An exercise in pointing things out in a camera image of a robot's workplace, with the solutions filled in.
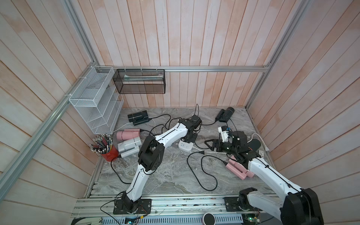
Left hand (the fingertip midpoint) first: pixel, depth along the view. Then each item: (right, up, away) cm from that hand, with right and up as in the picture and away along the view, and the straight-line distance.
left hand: (189, 140), depth 94 cm
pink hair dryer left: (-43, +4, +2) cm, 43 cm away
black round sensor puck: (+7, -34, -28) cm, 45 cm away
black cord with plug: (-14, +14, +18) cm, 27 cm away
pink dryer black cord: (+9, -8, -1) cm, 12 cm away
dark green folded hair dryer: (+30, +18, +16) cm, 38 cm away
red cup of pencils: (-53, -1, -11) cm, 54 cm away
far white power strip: (-2, -4, +1) cm, 5 cm away
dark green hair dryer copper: (+49, -4, +7) cm, 49 cm away
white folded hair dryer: (-40, -4, -4) cm, 40 cm away
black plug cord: (+24, +14, +17) cm, 32 cm away
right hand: (+11, +1, -12) cm, 16 cm away
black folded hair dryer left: (-38, +16, +14) cm, 44 cm away
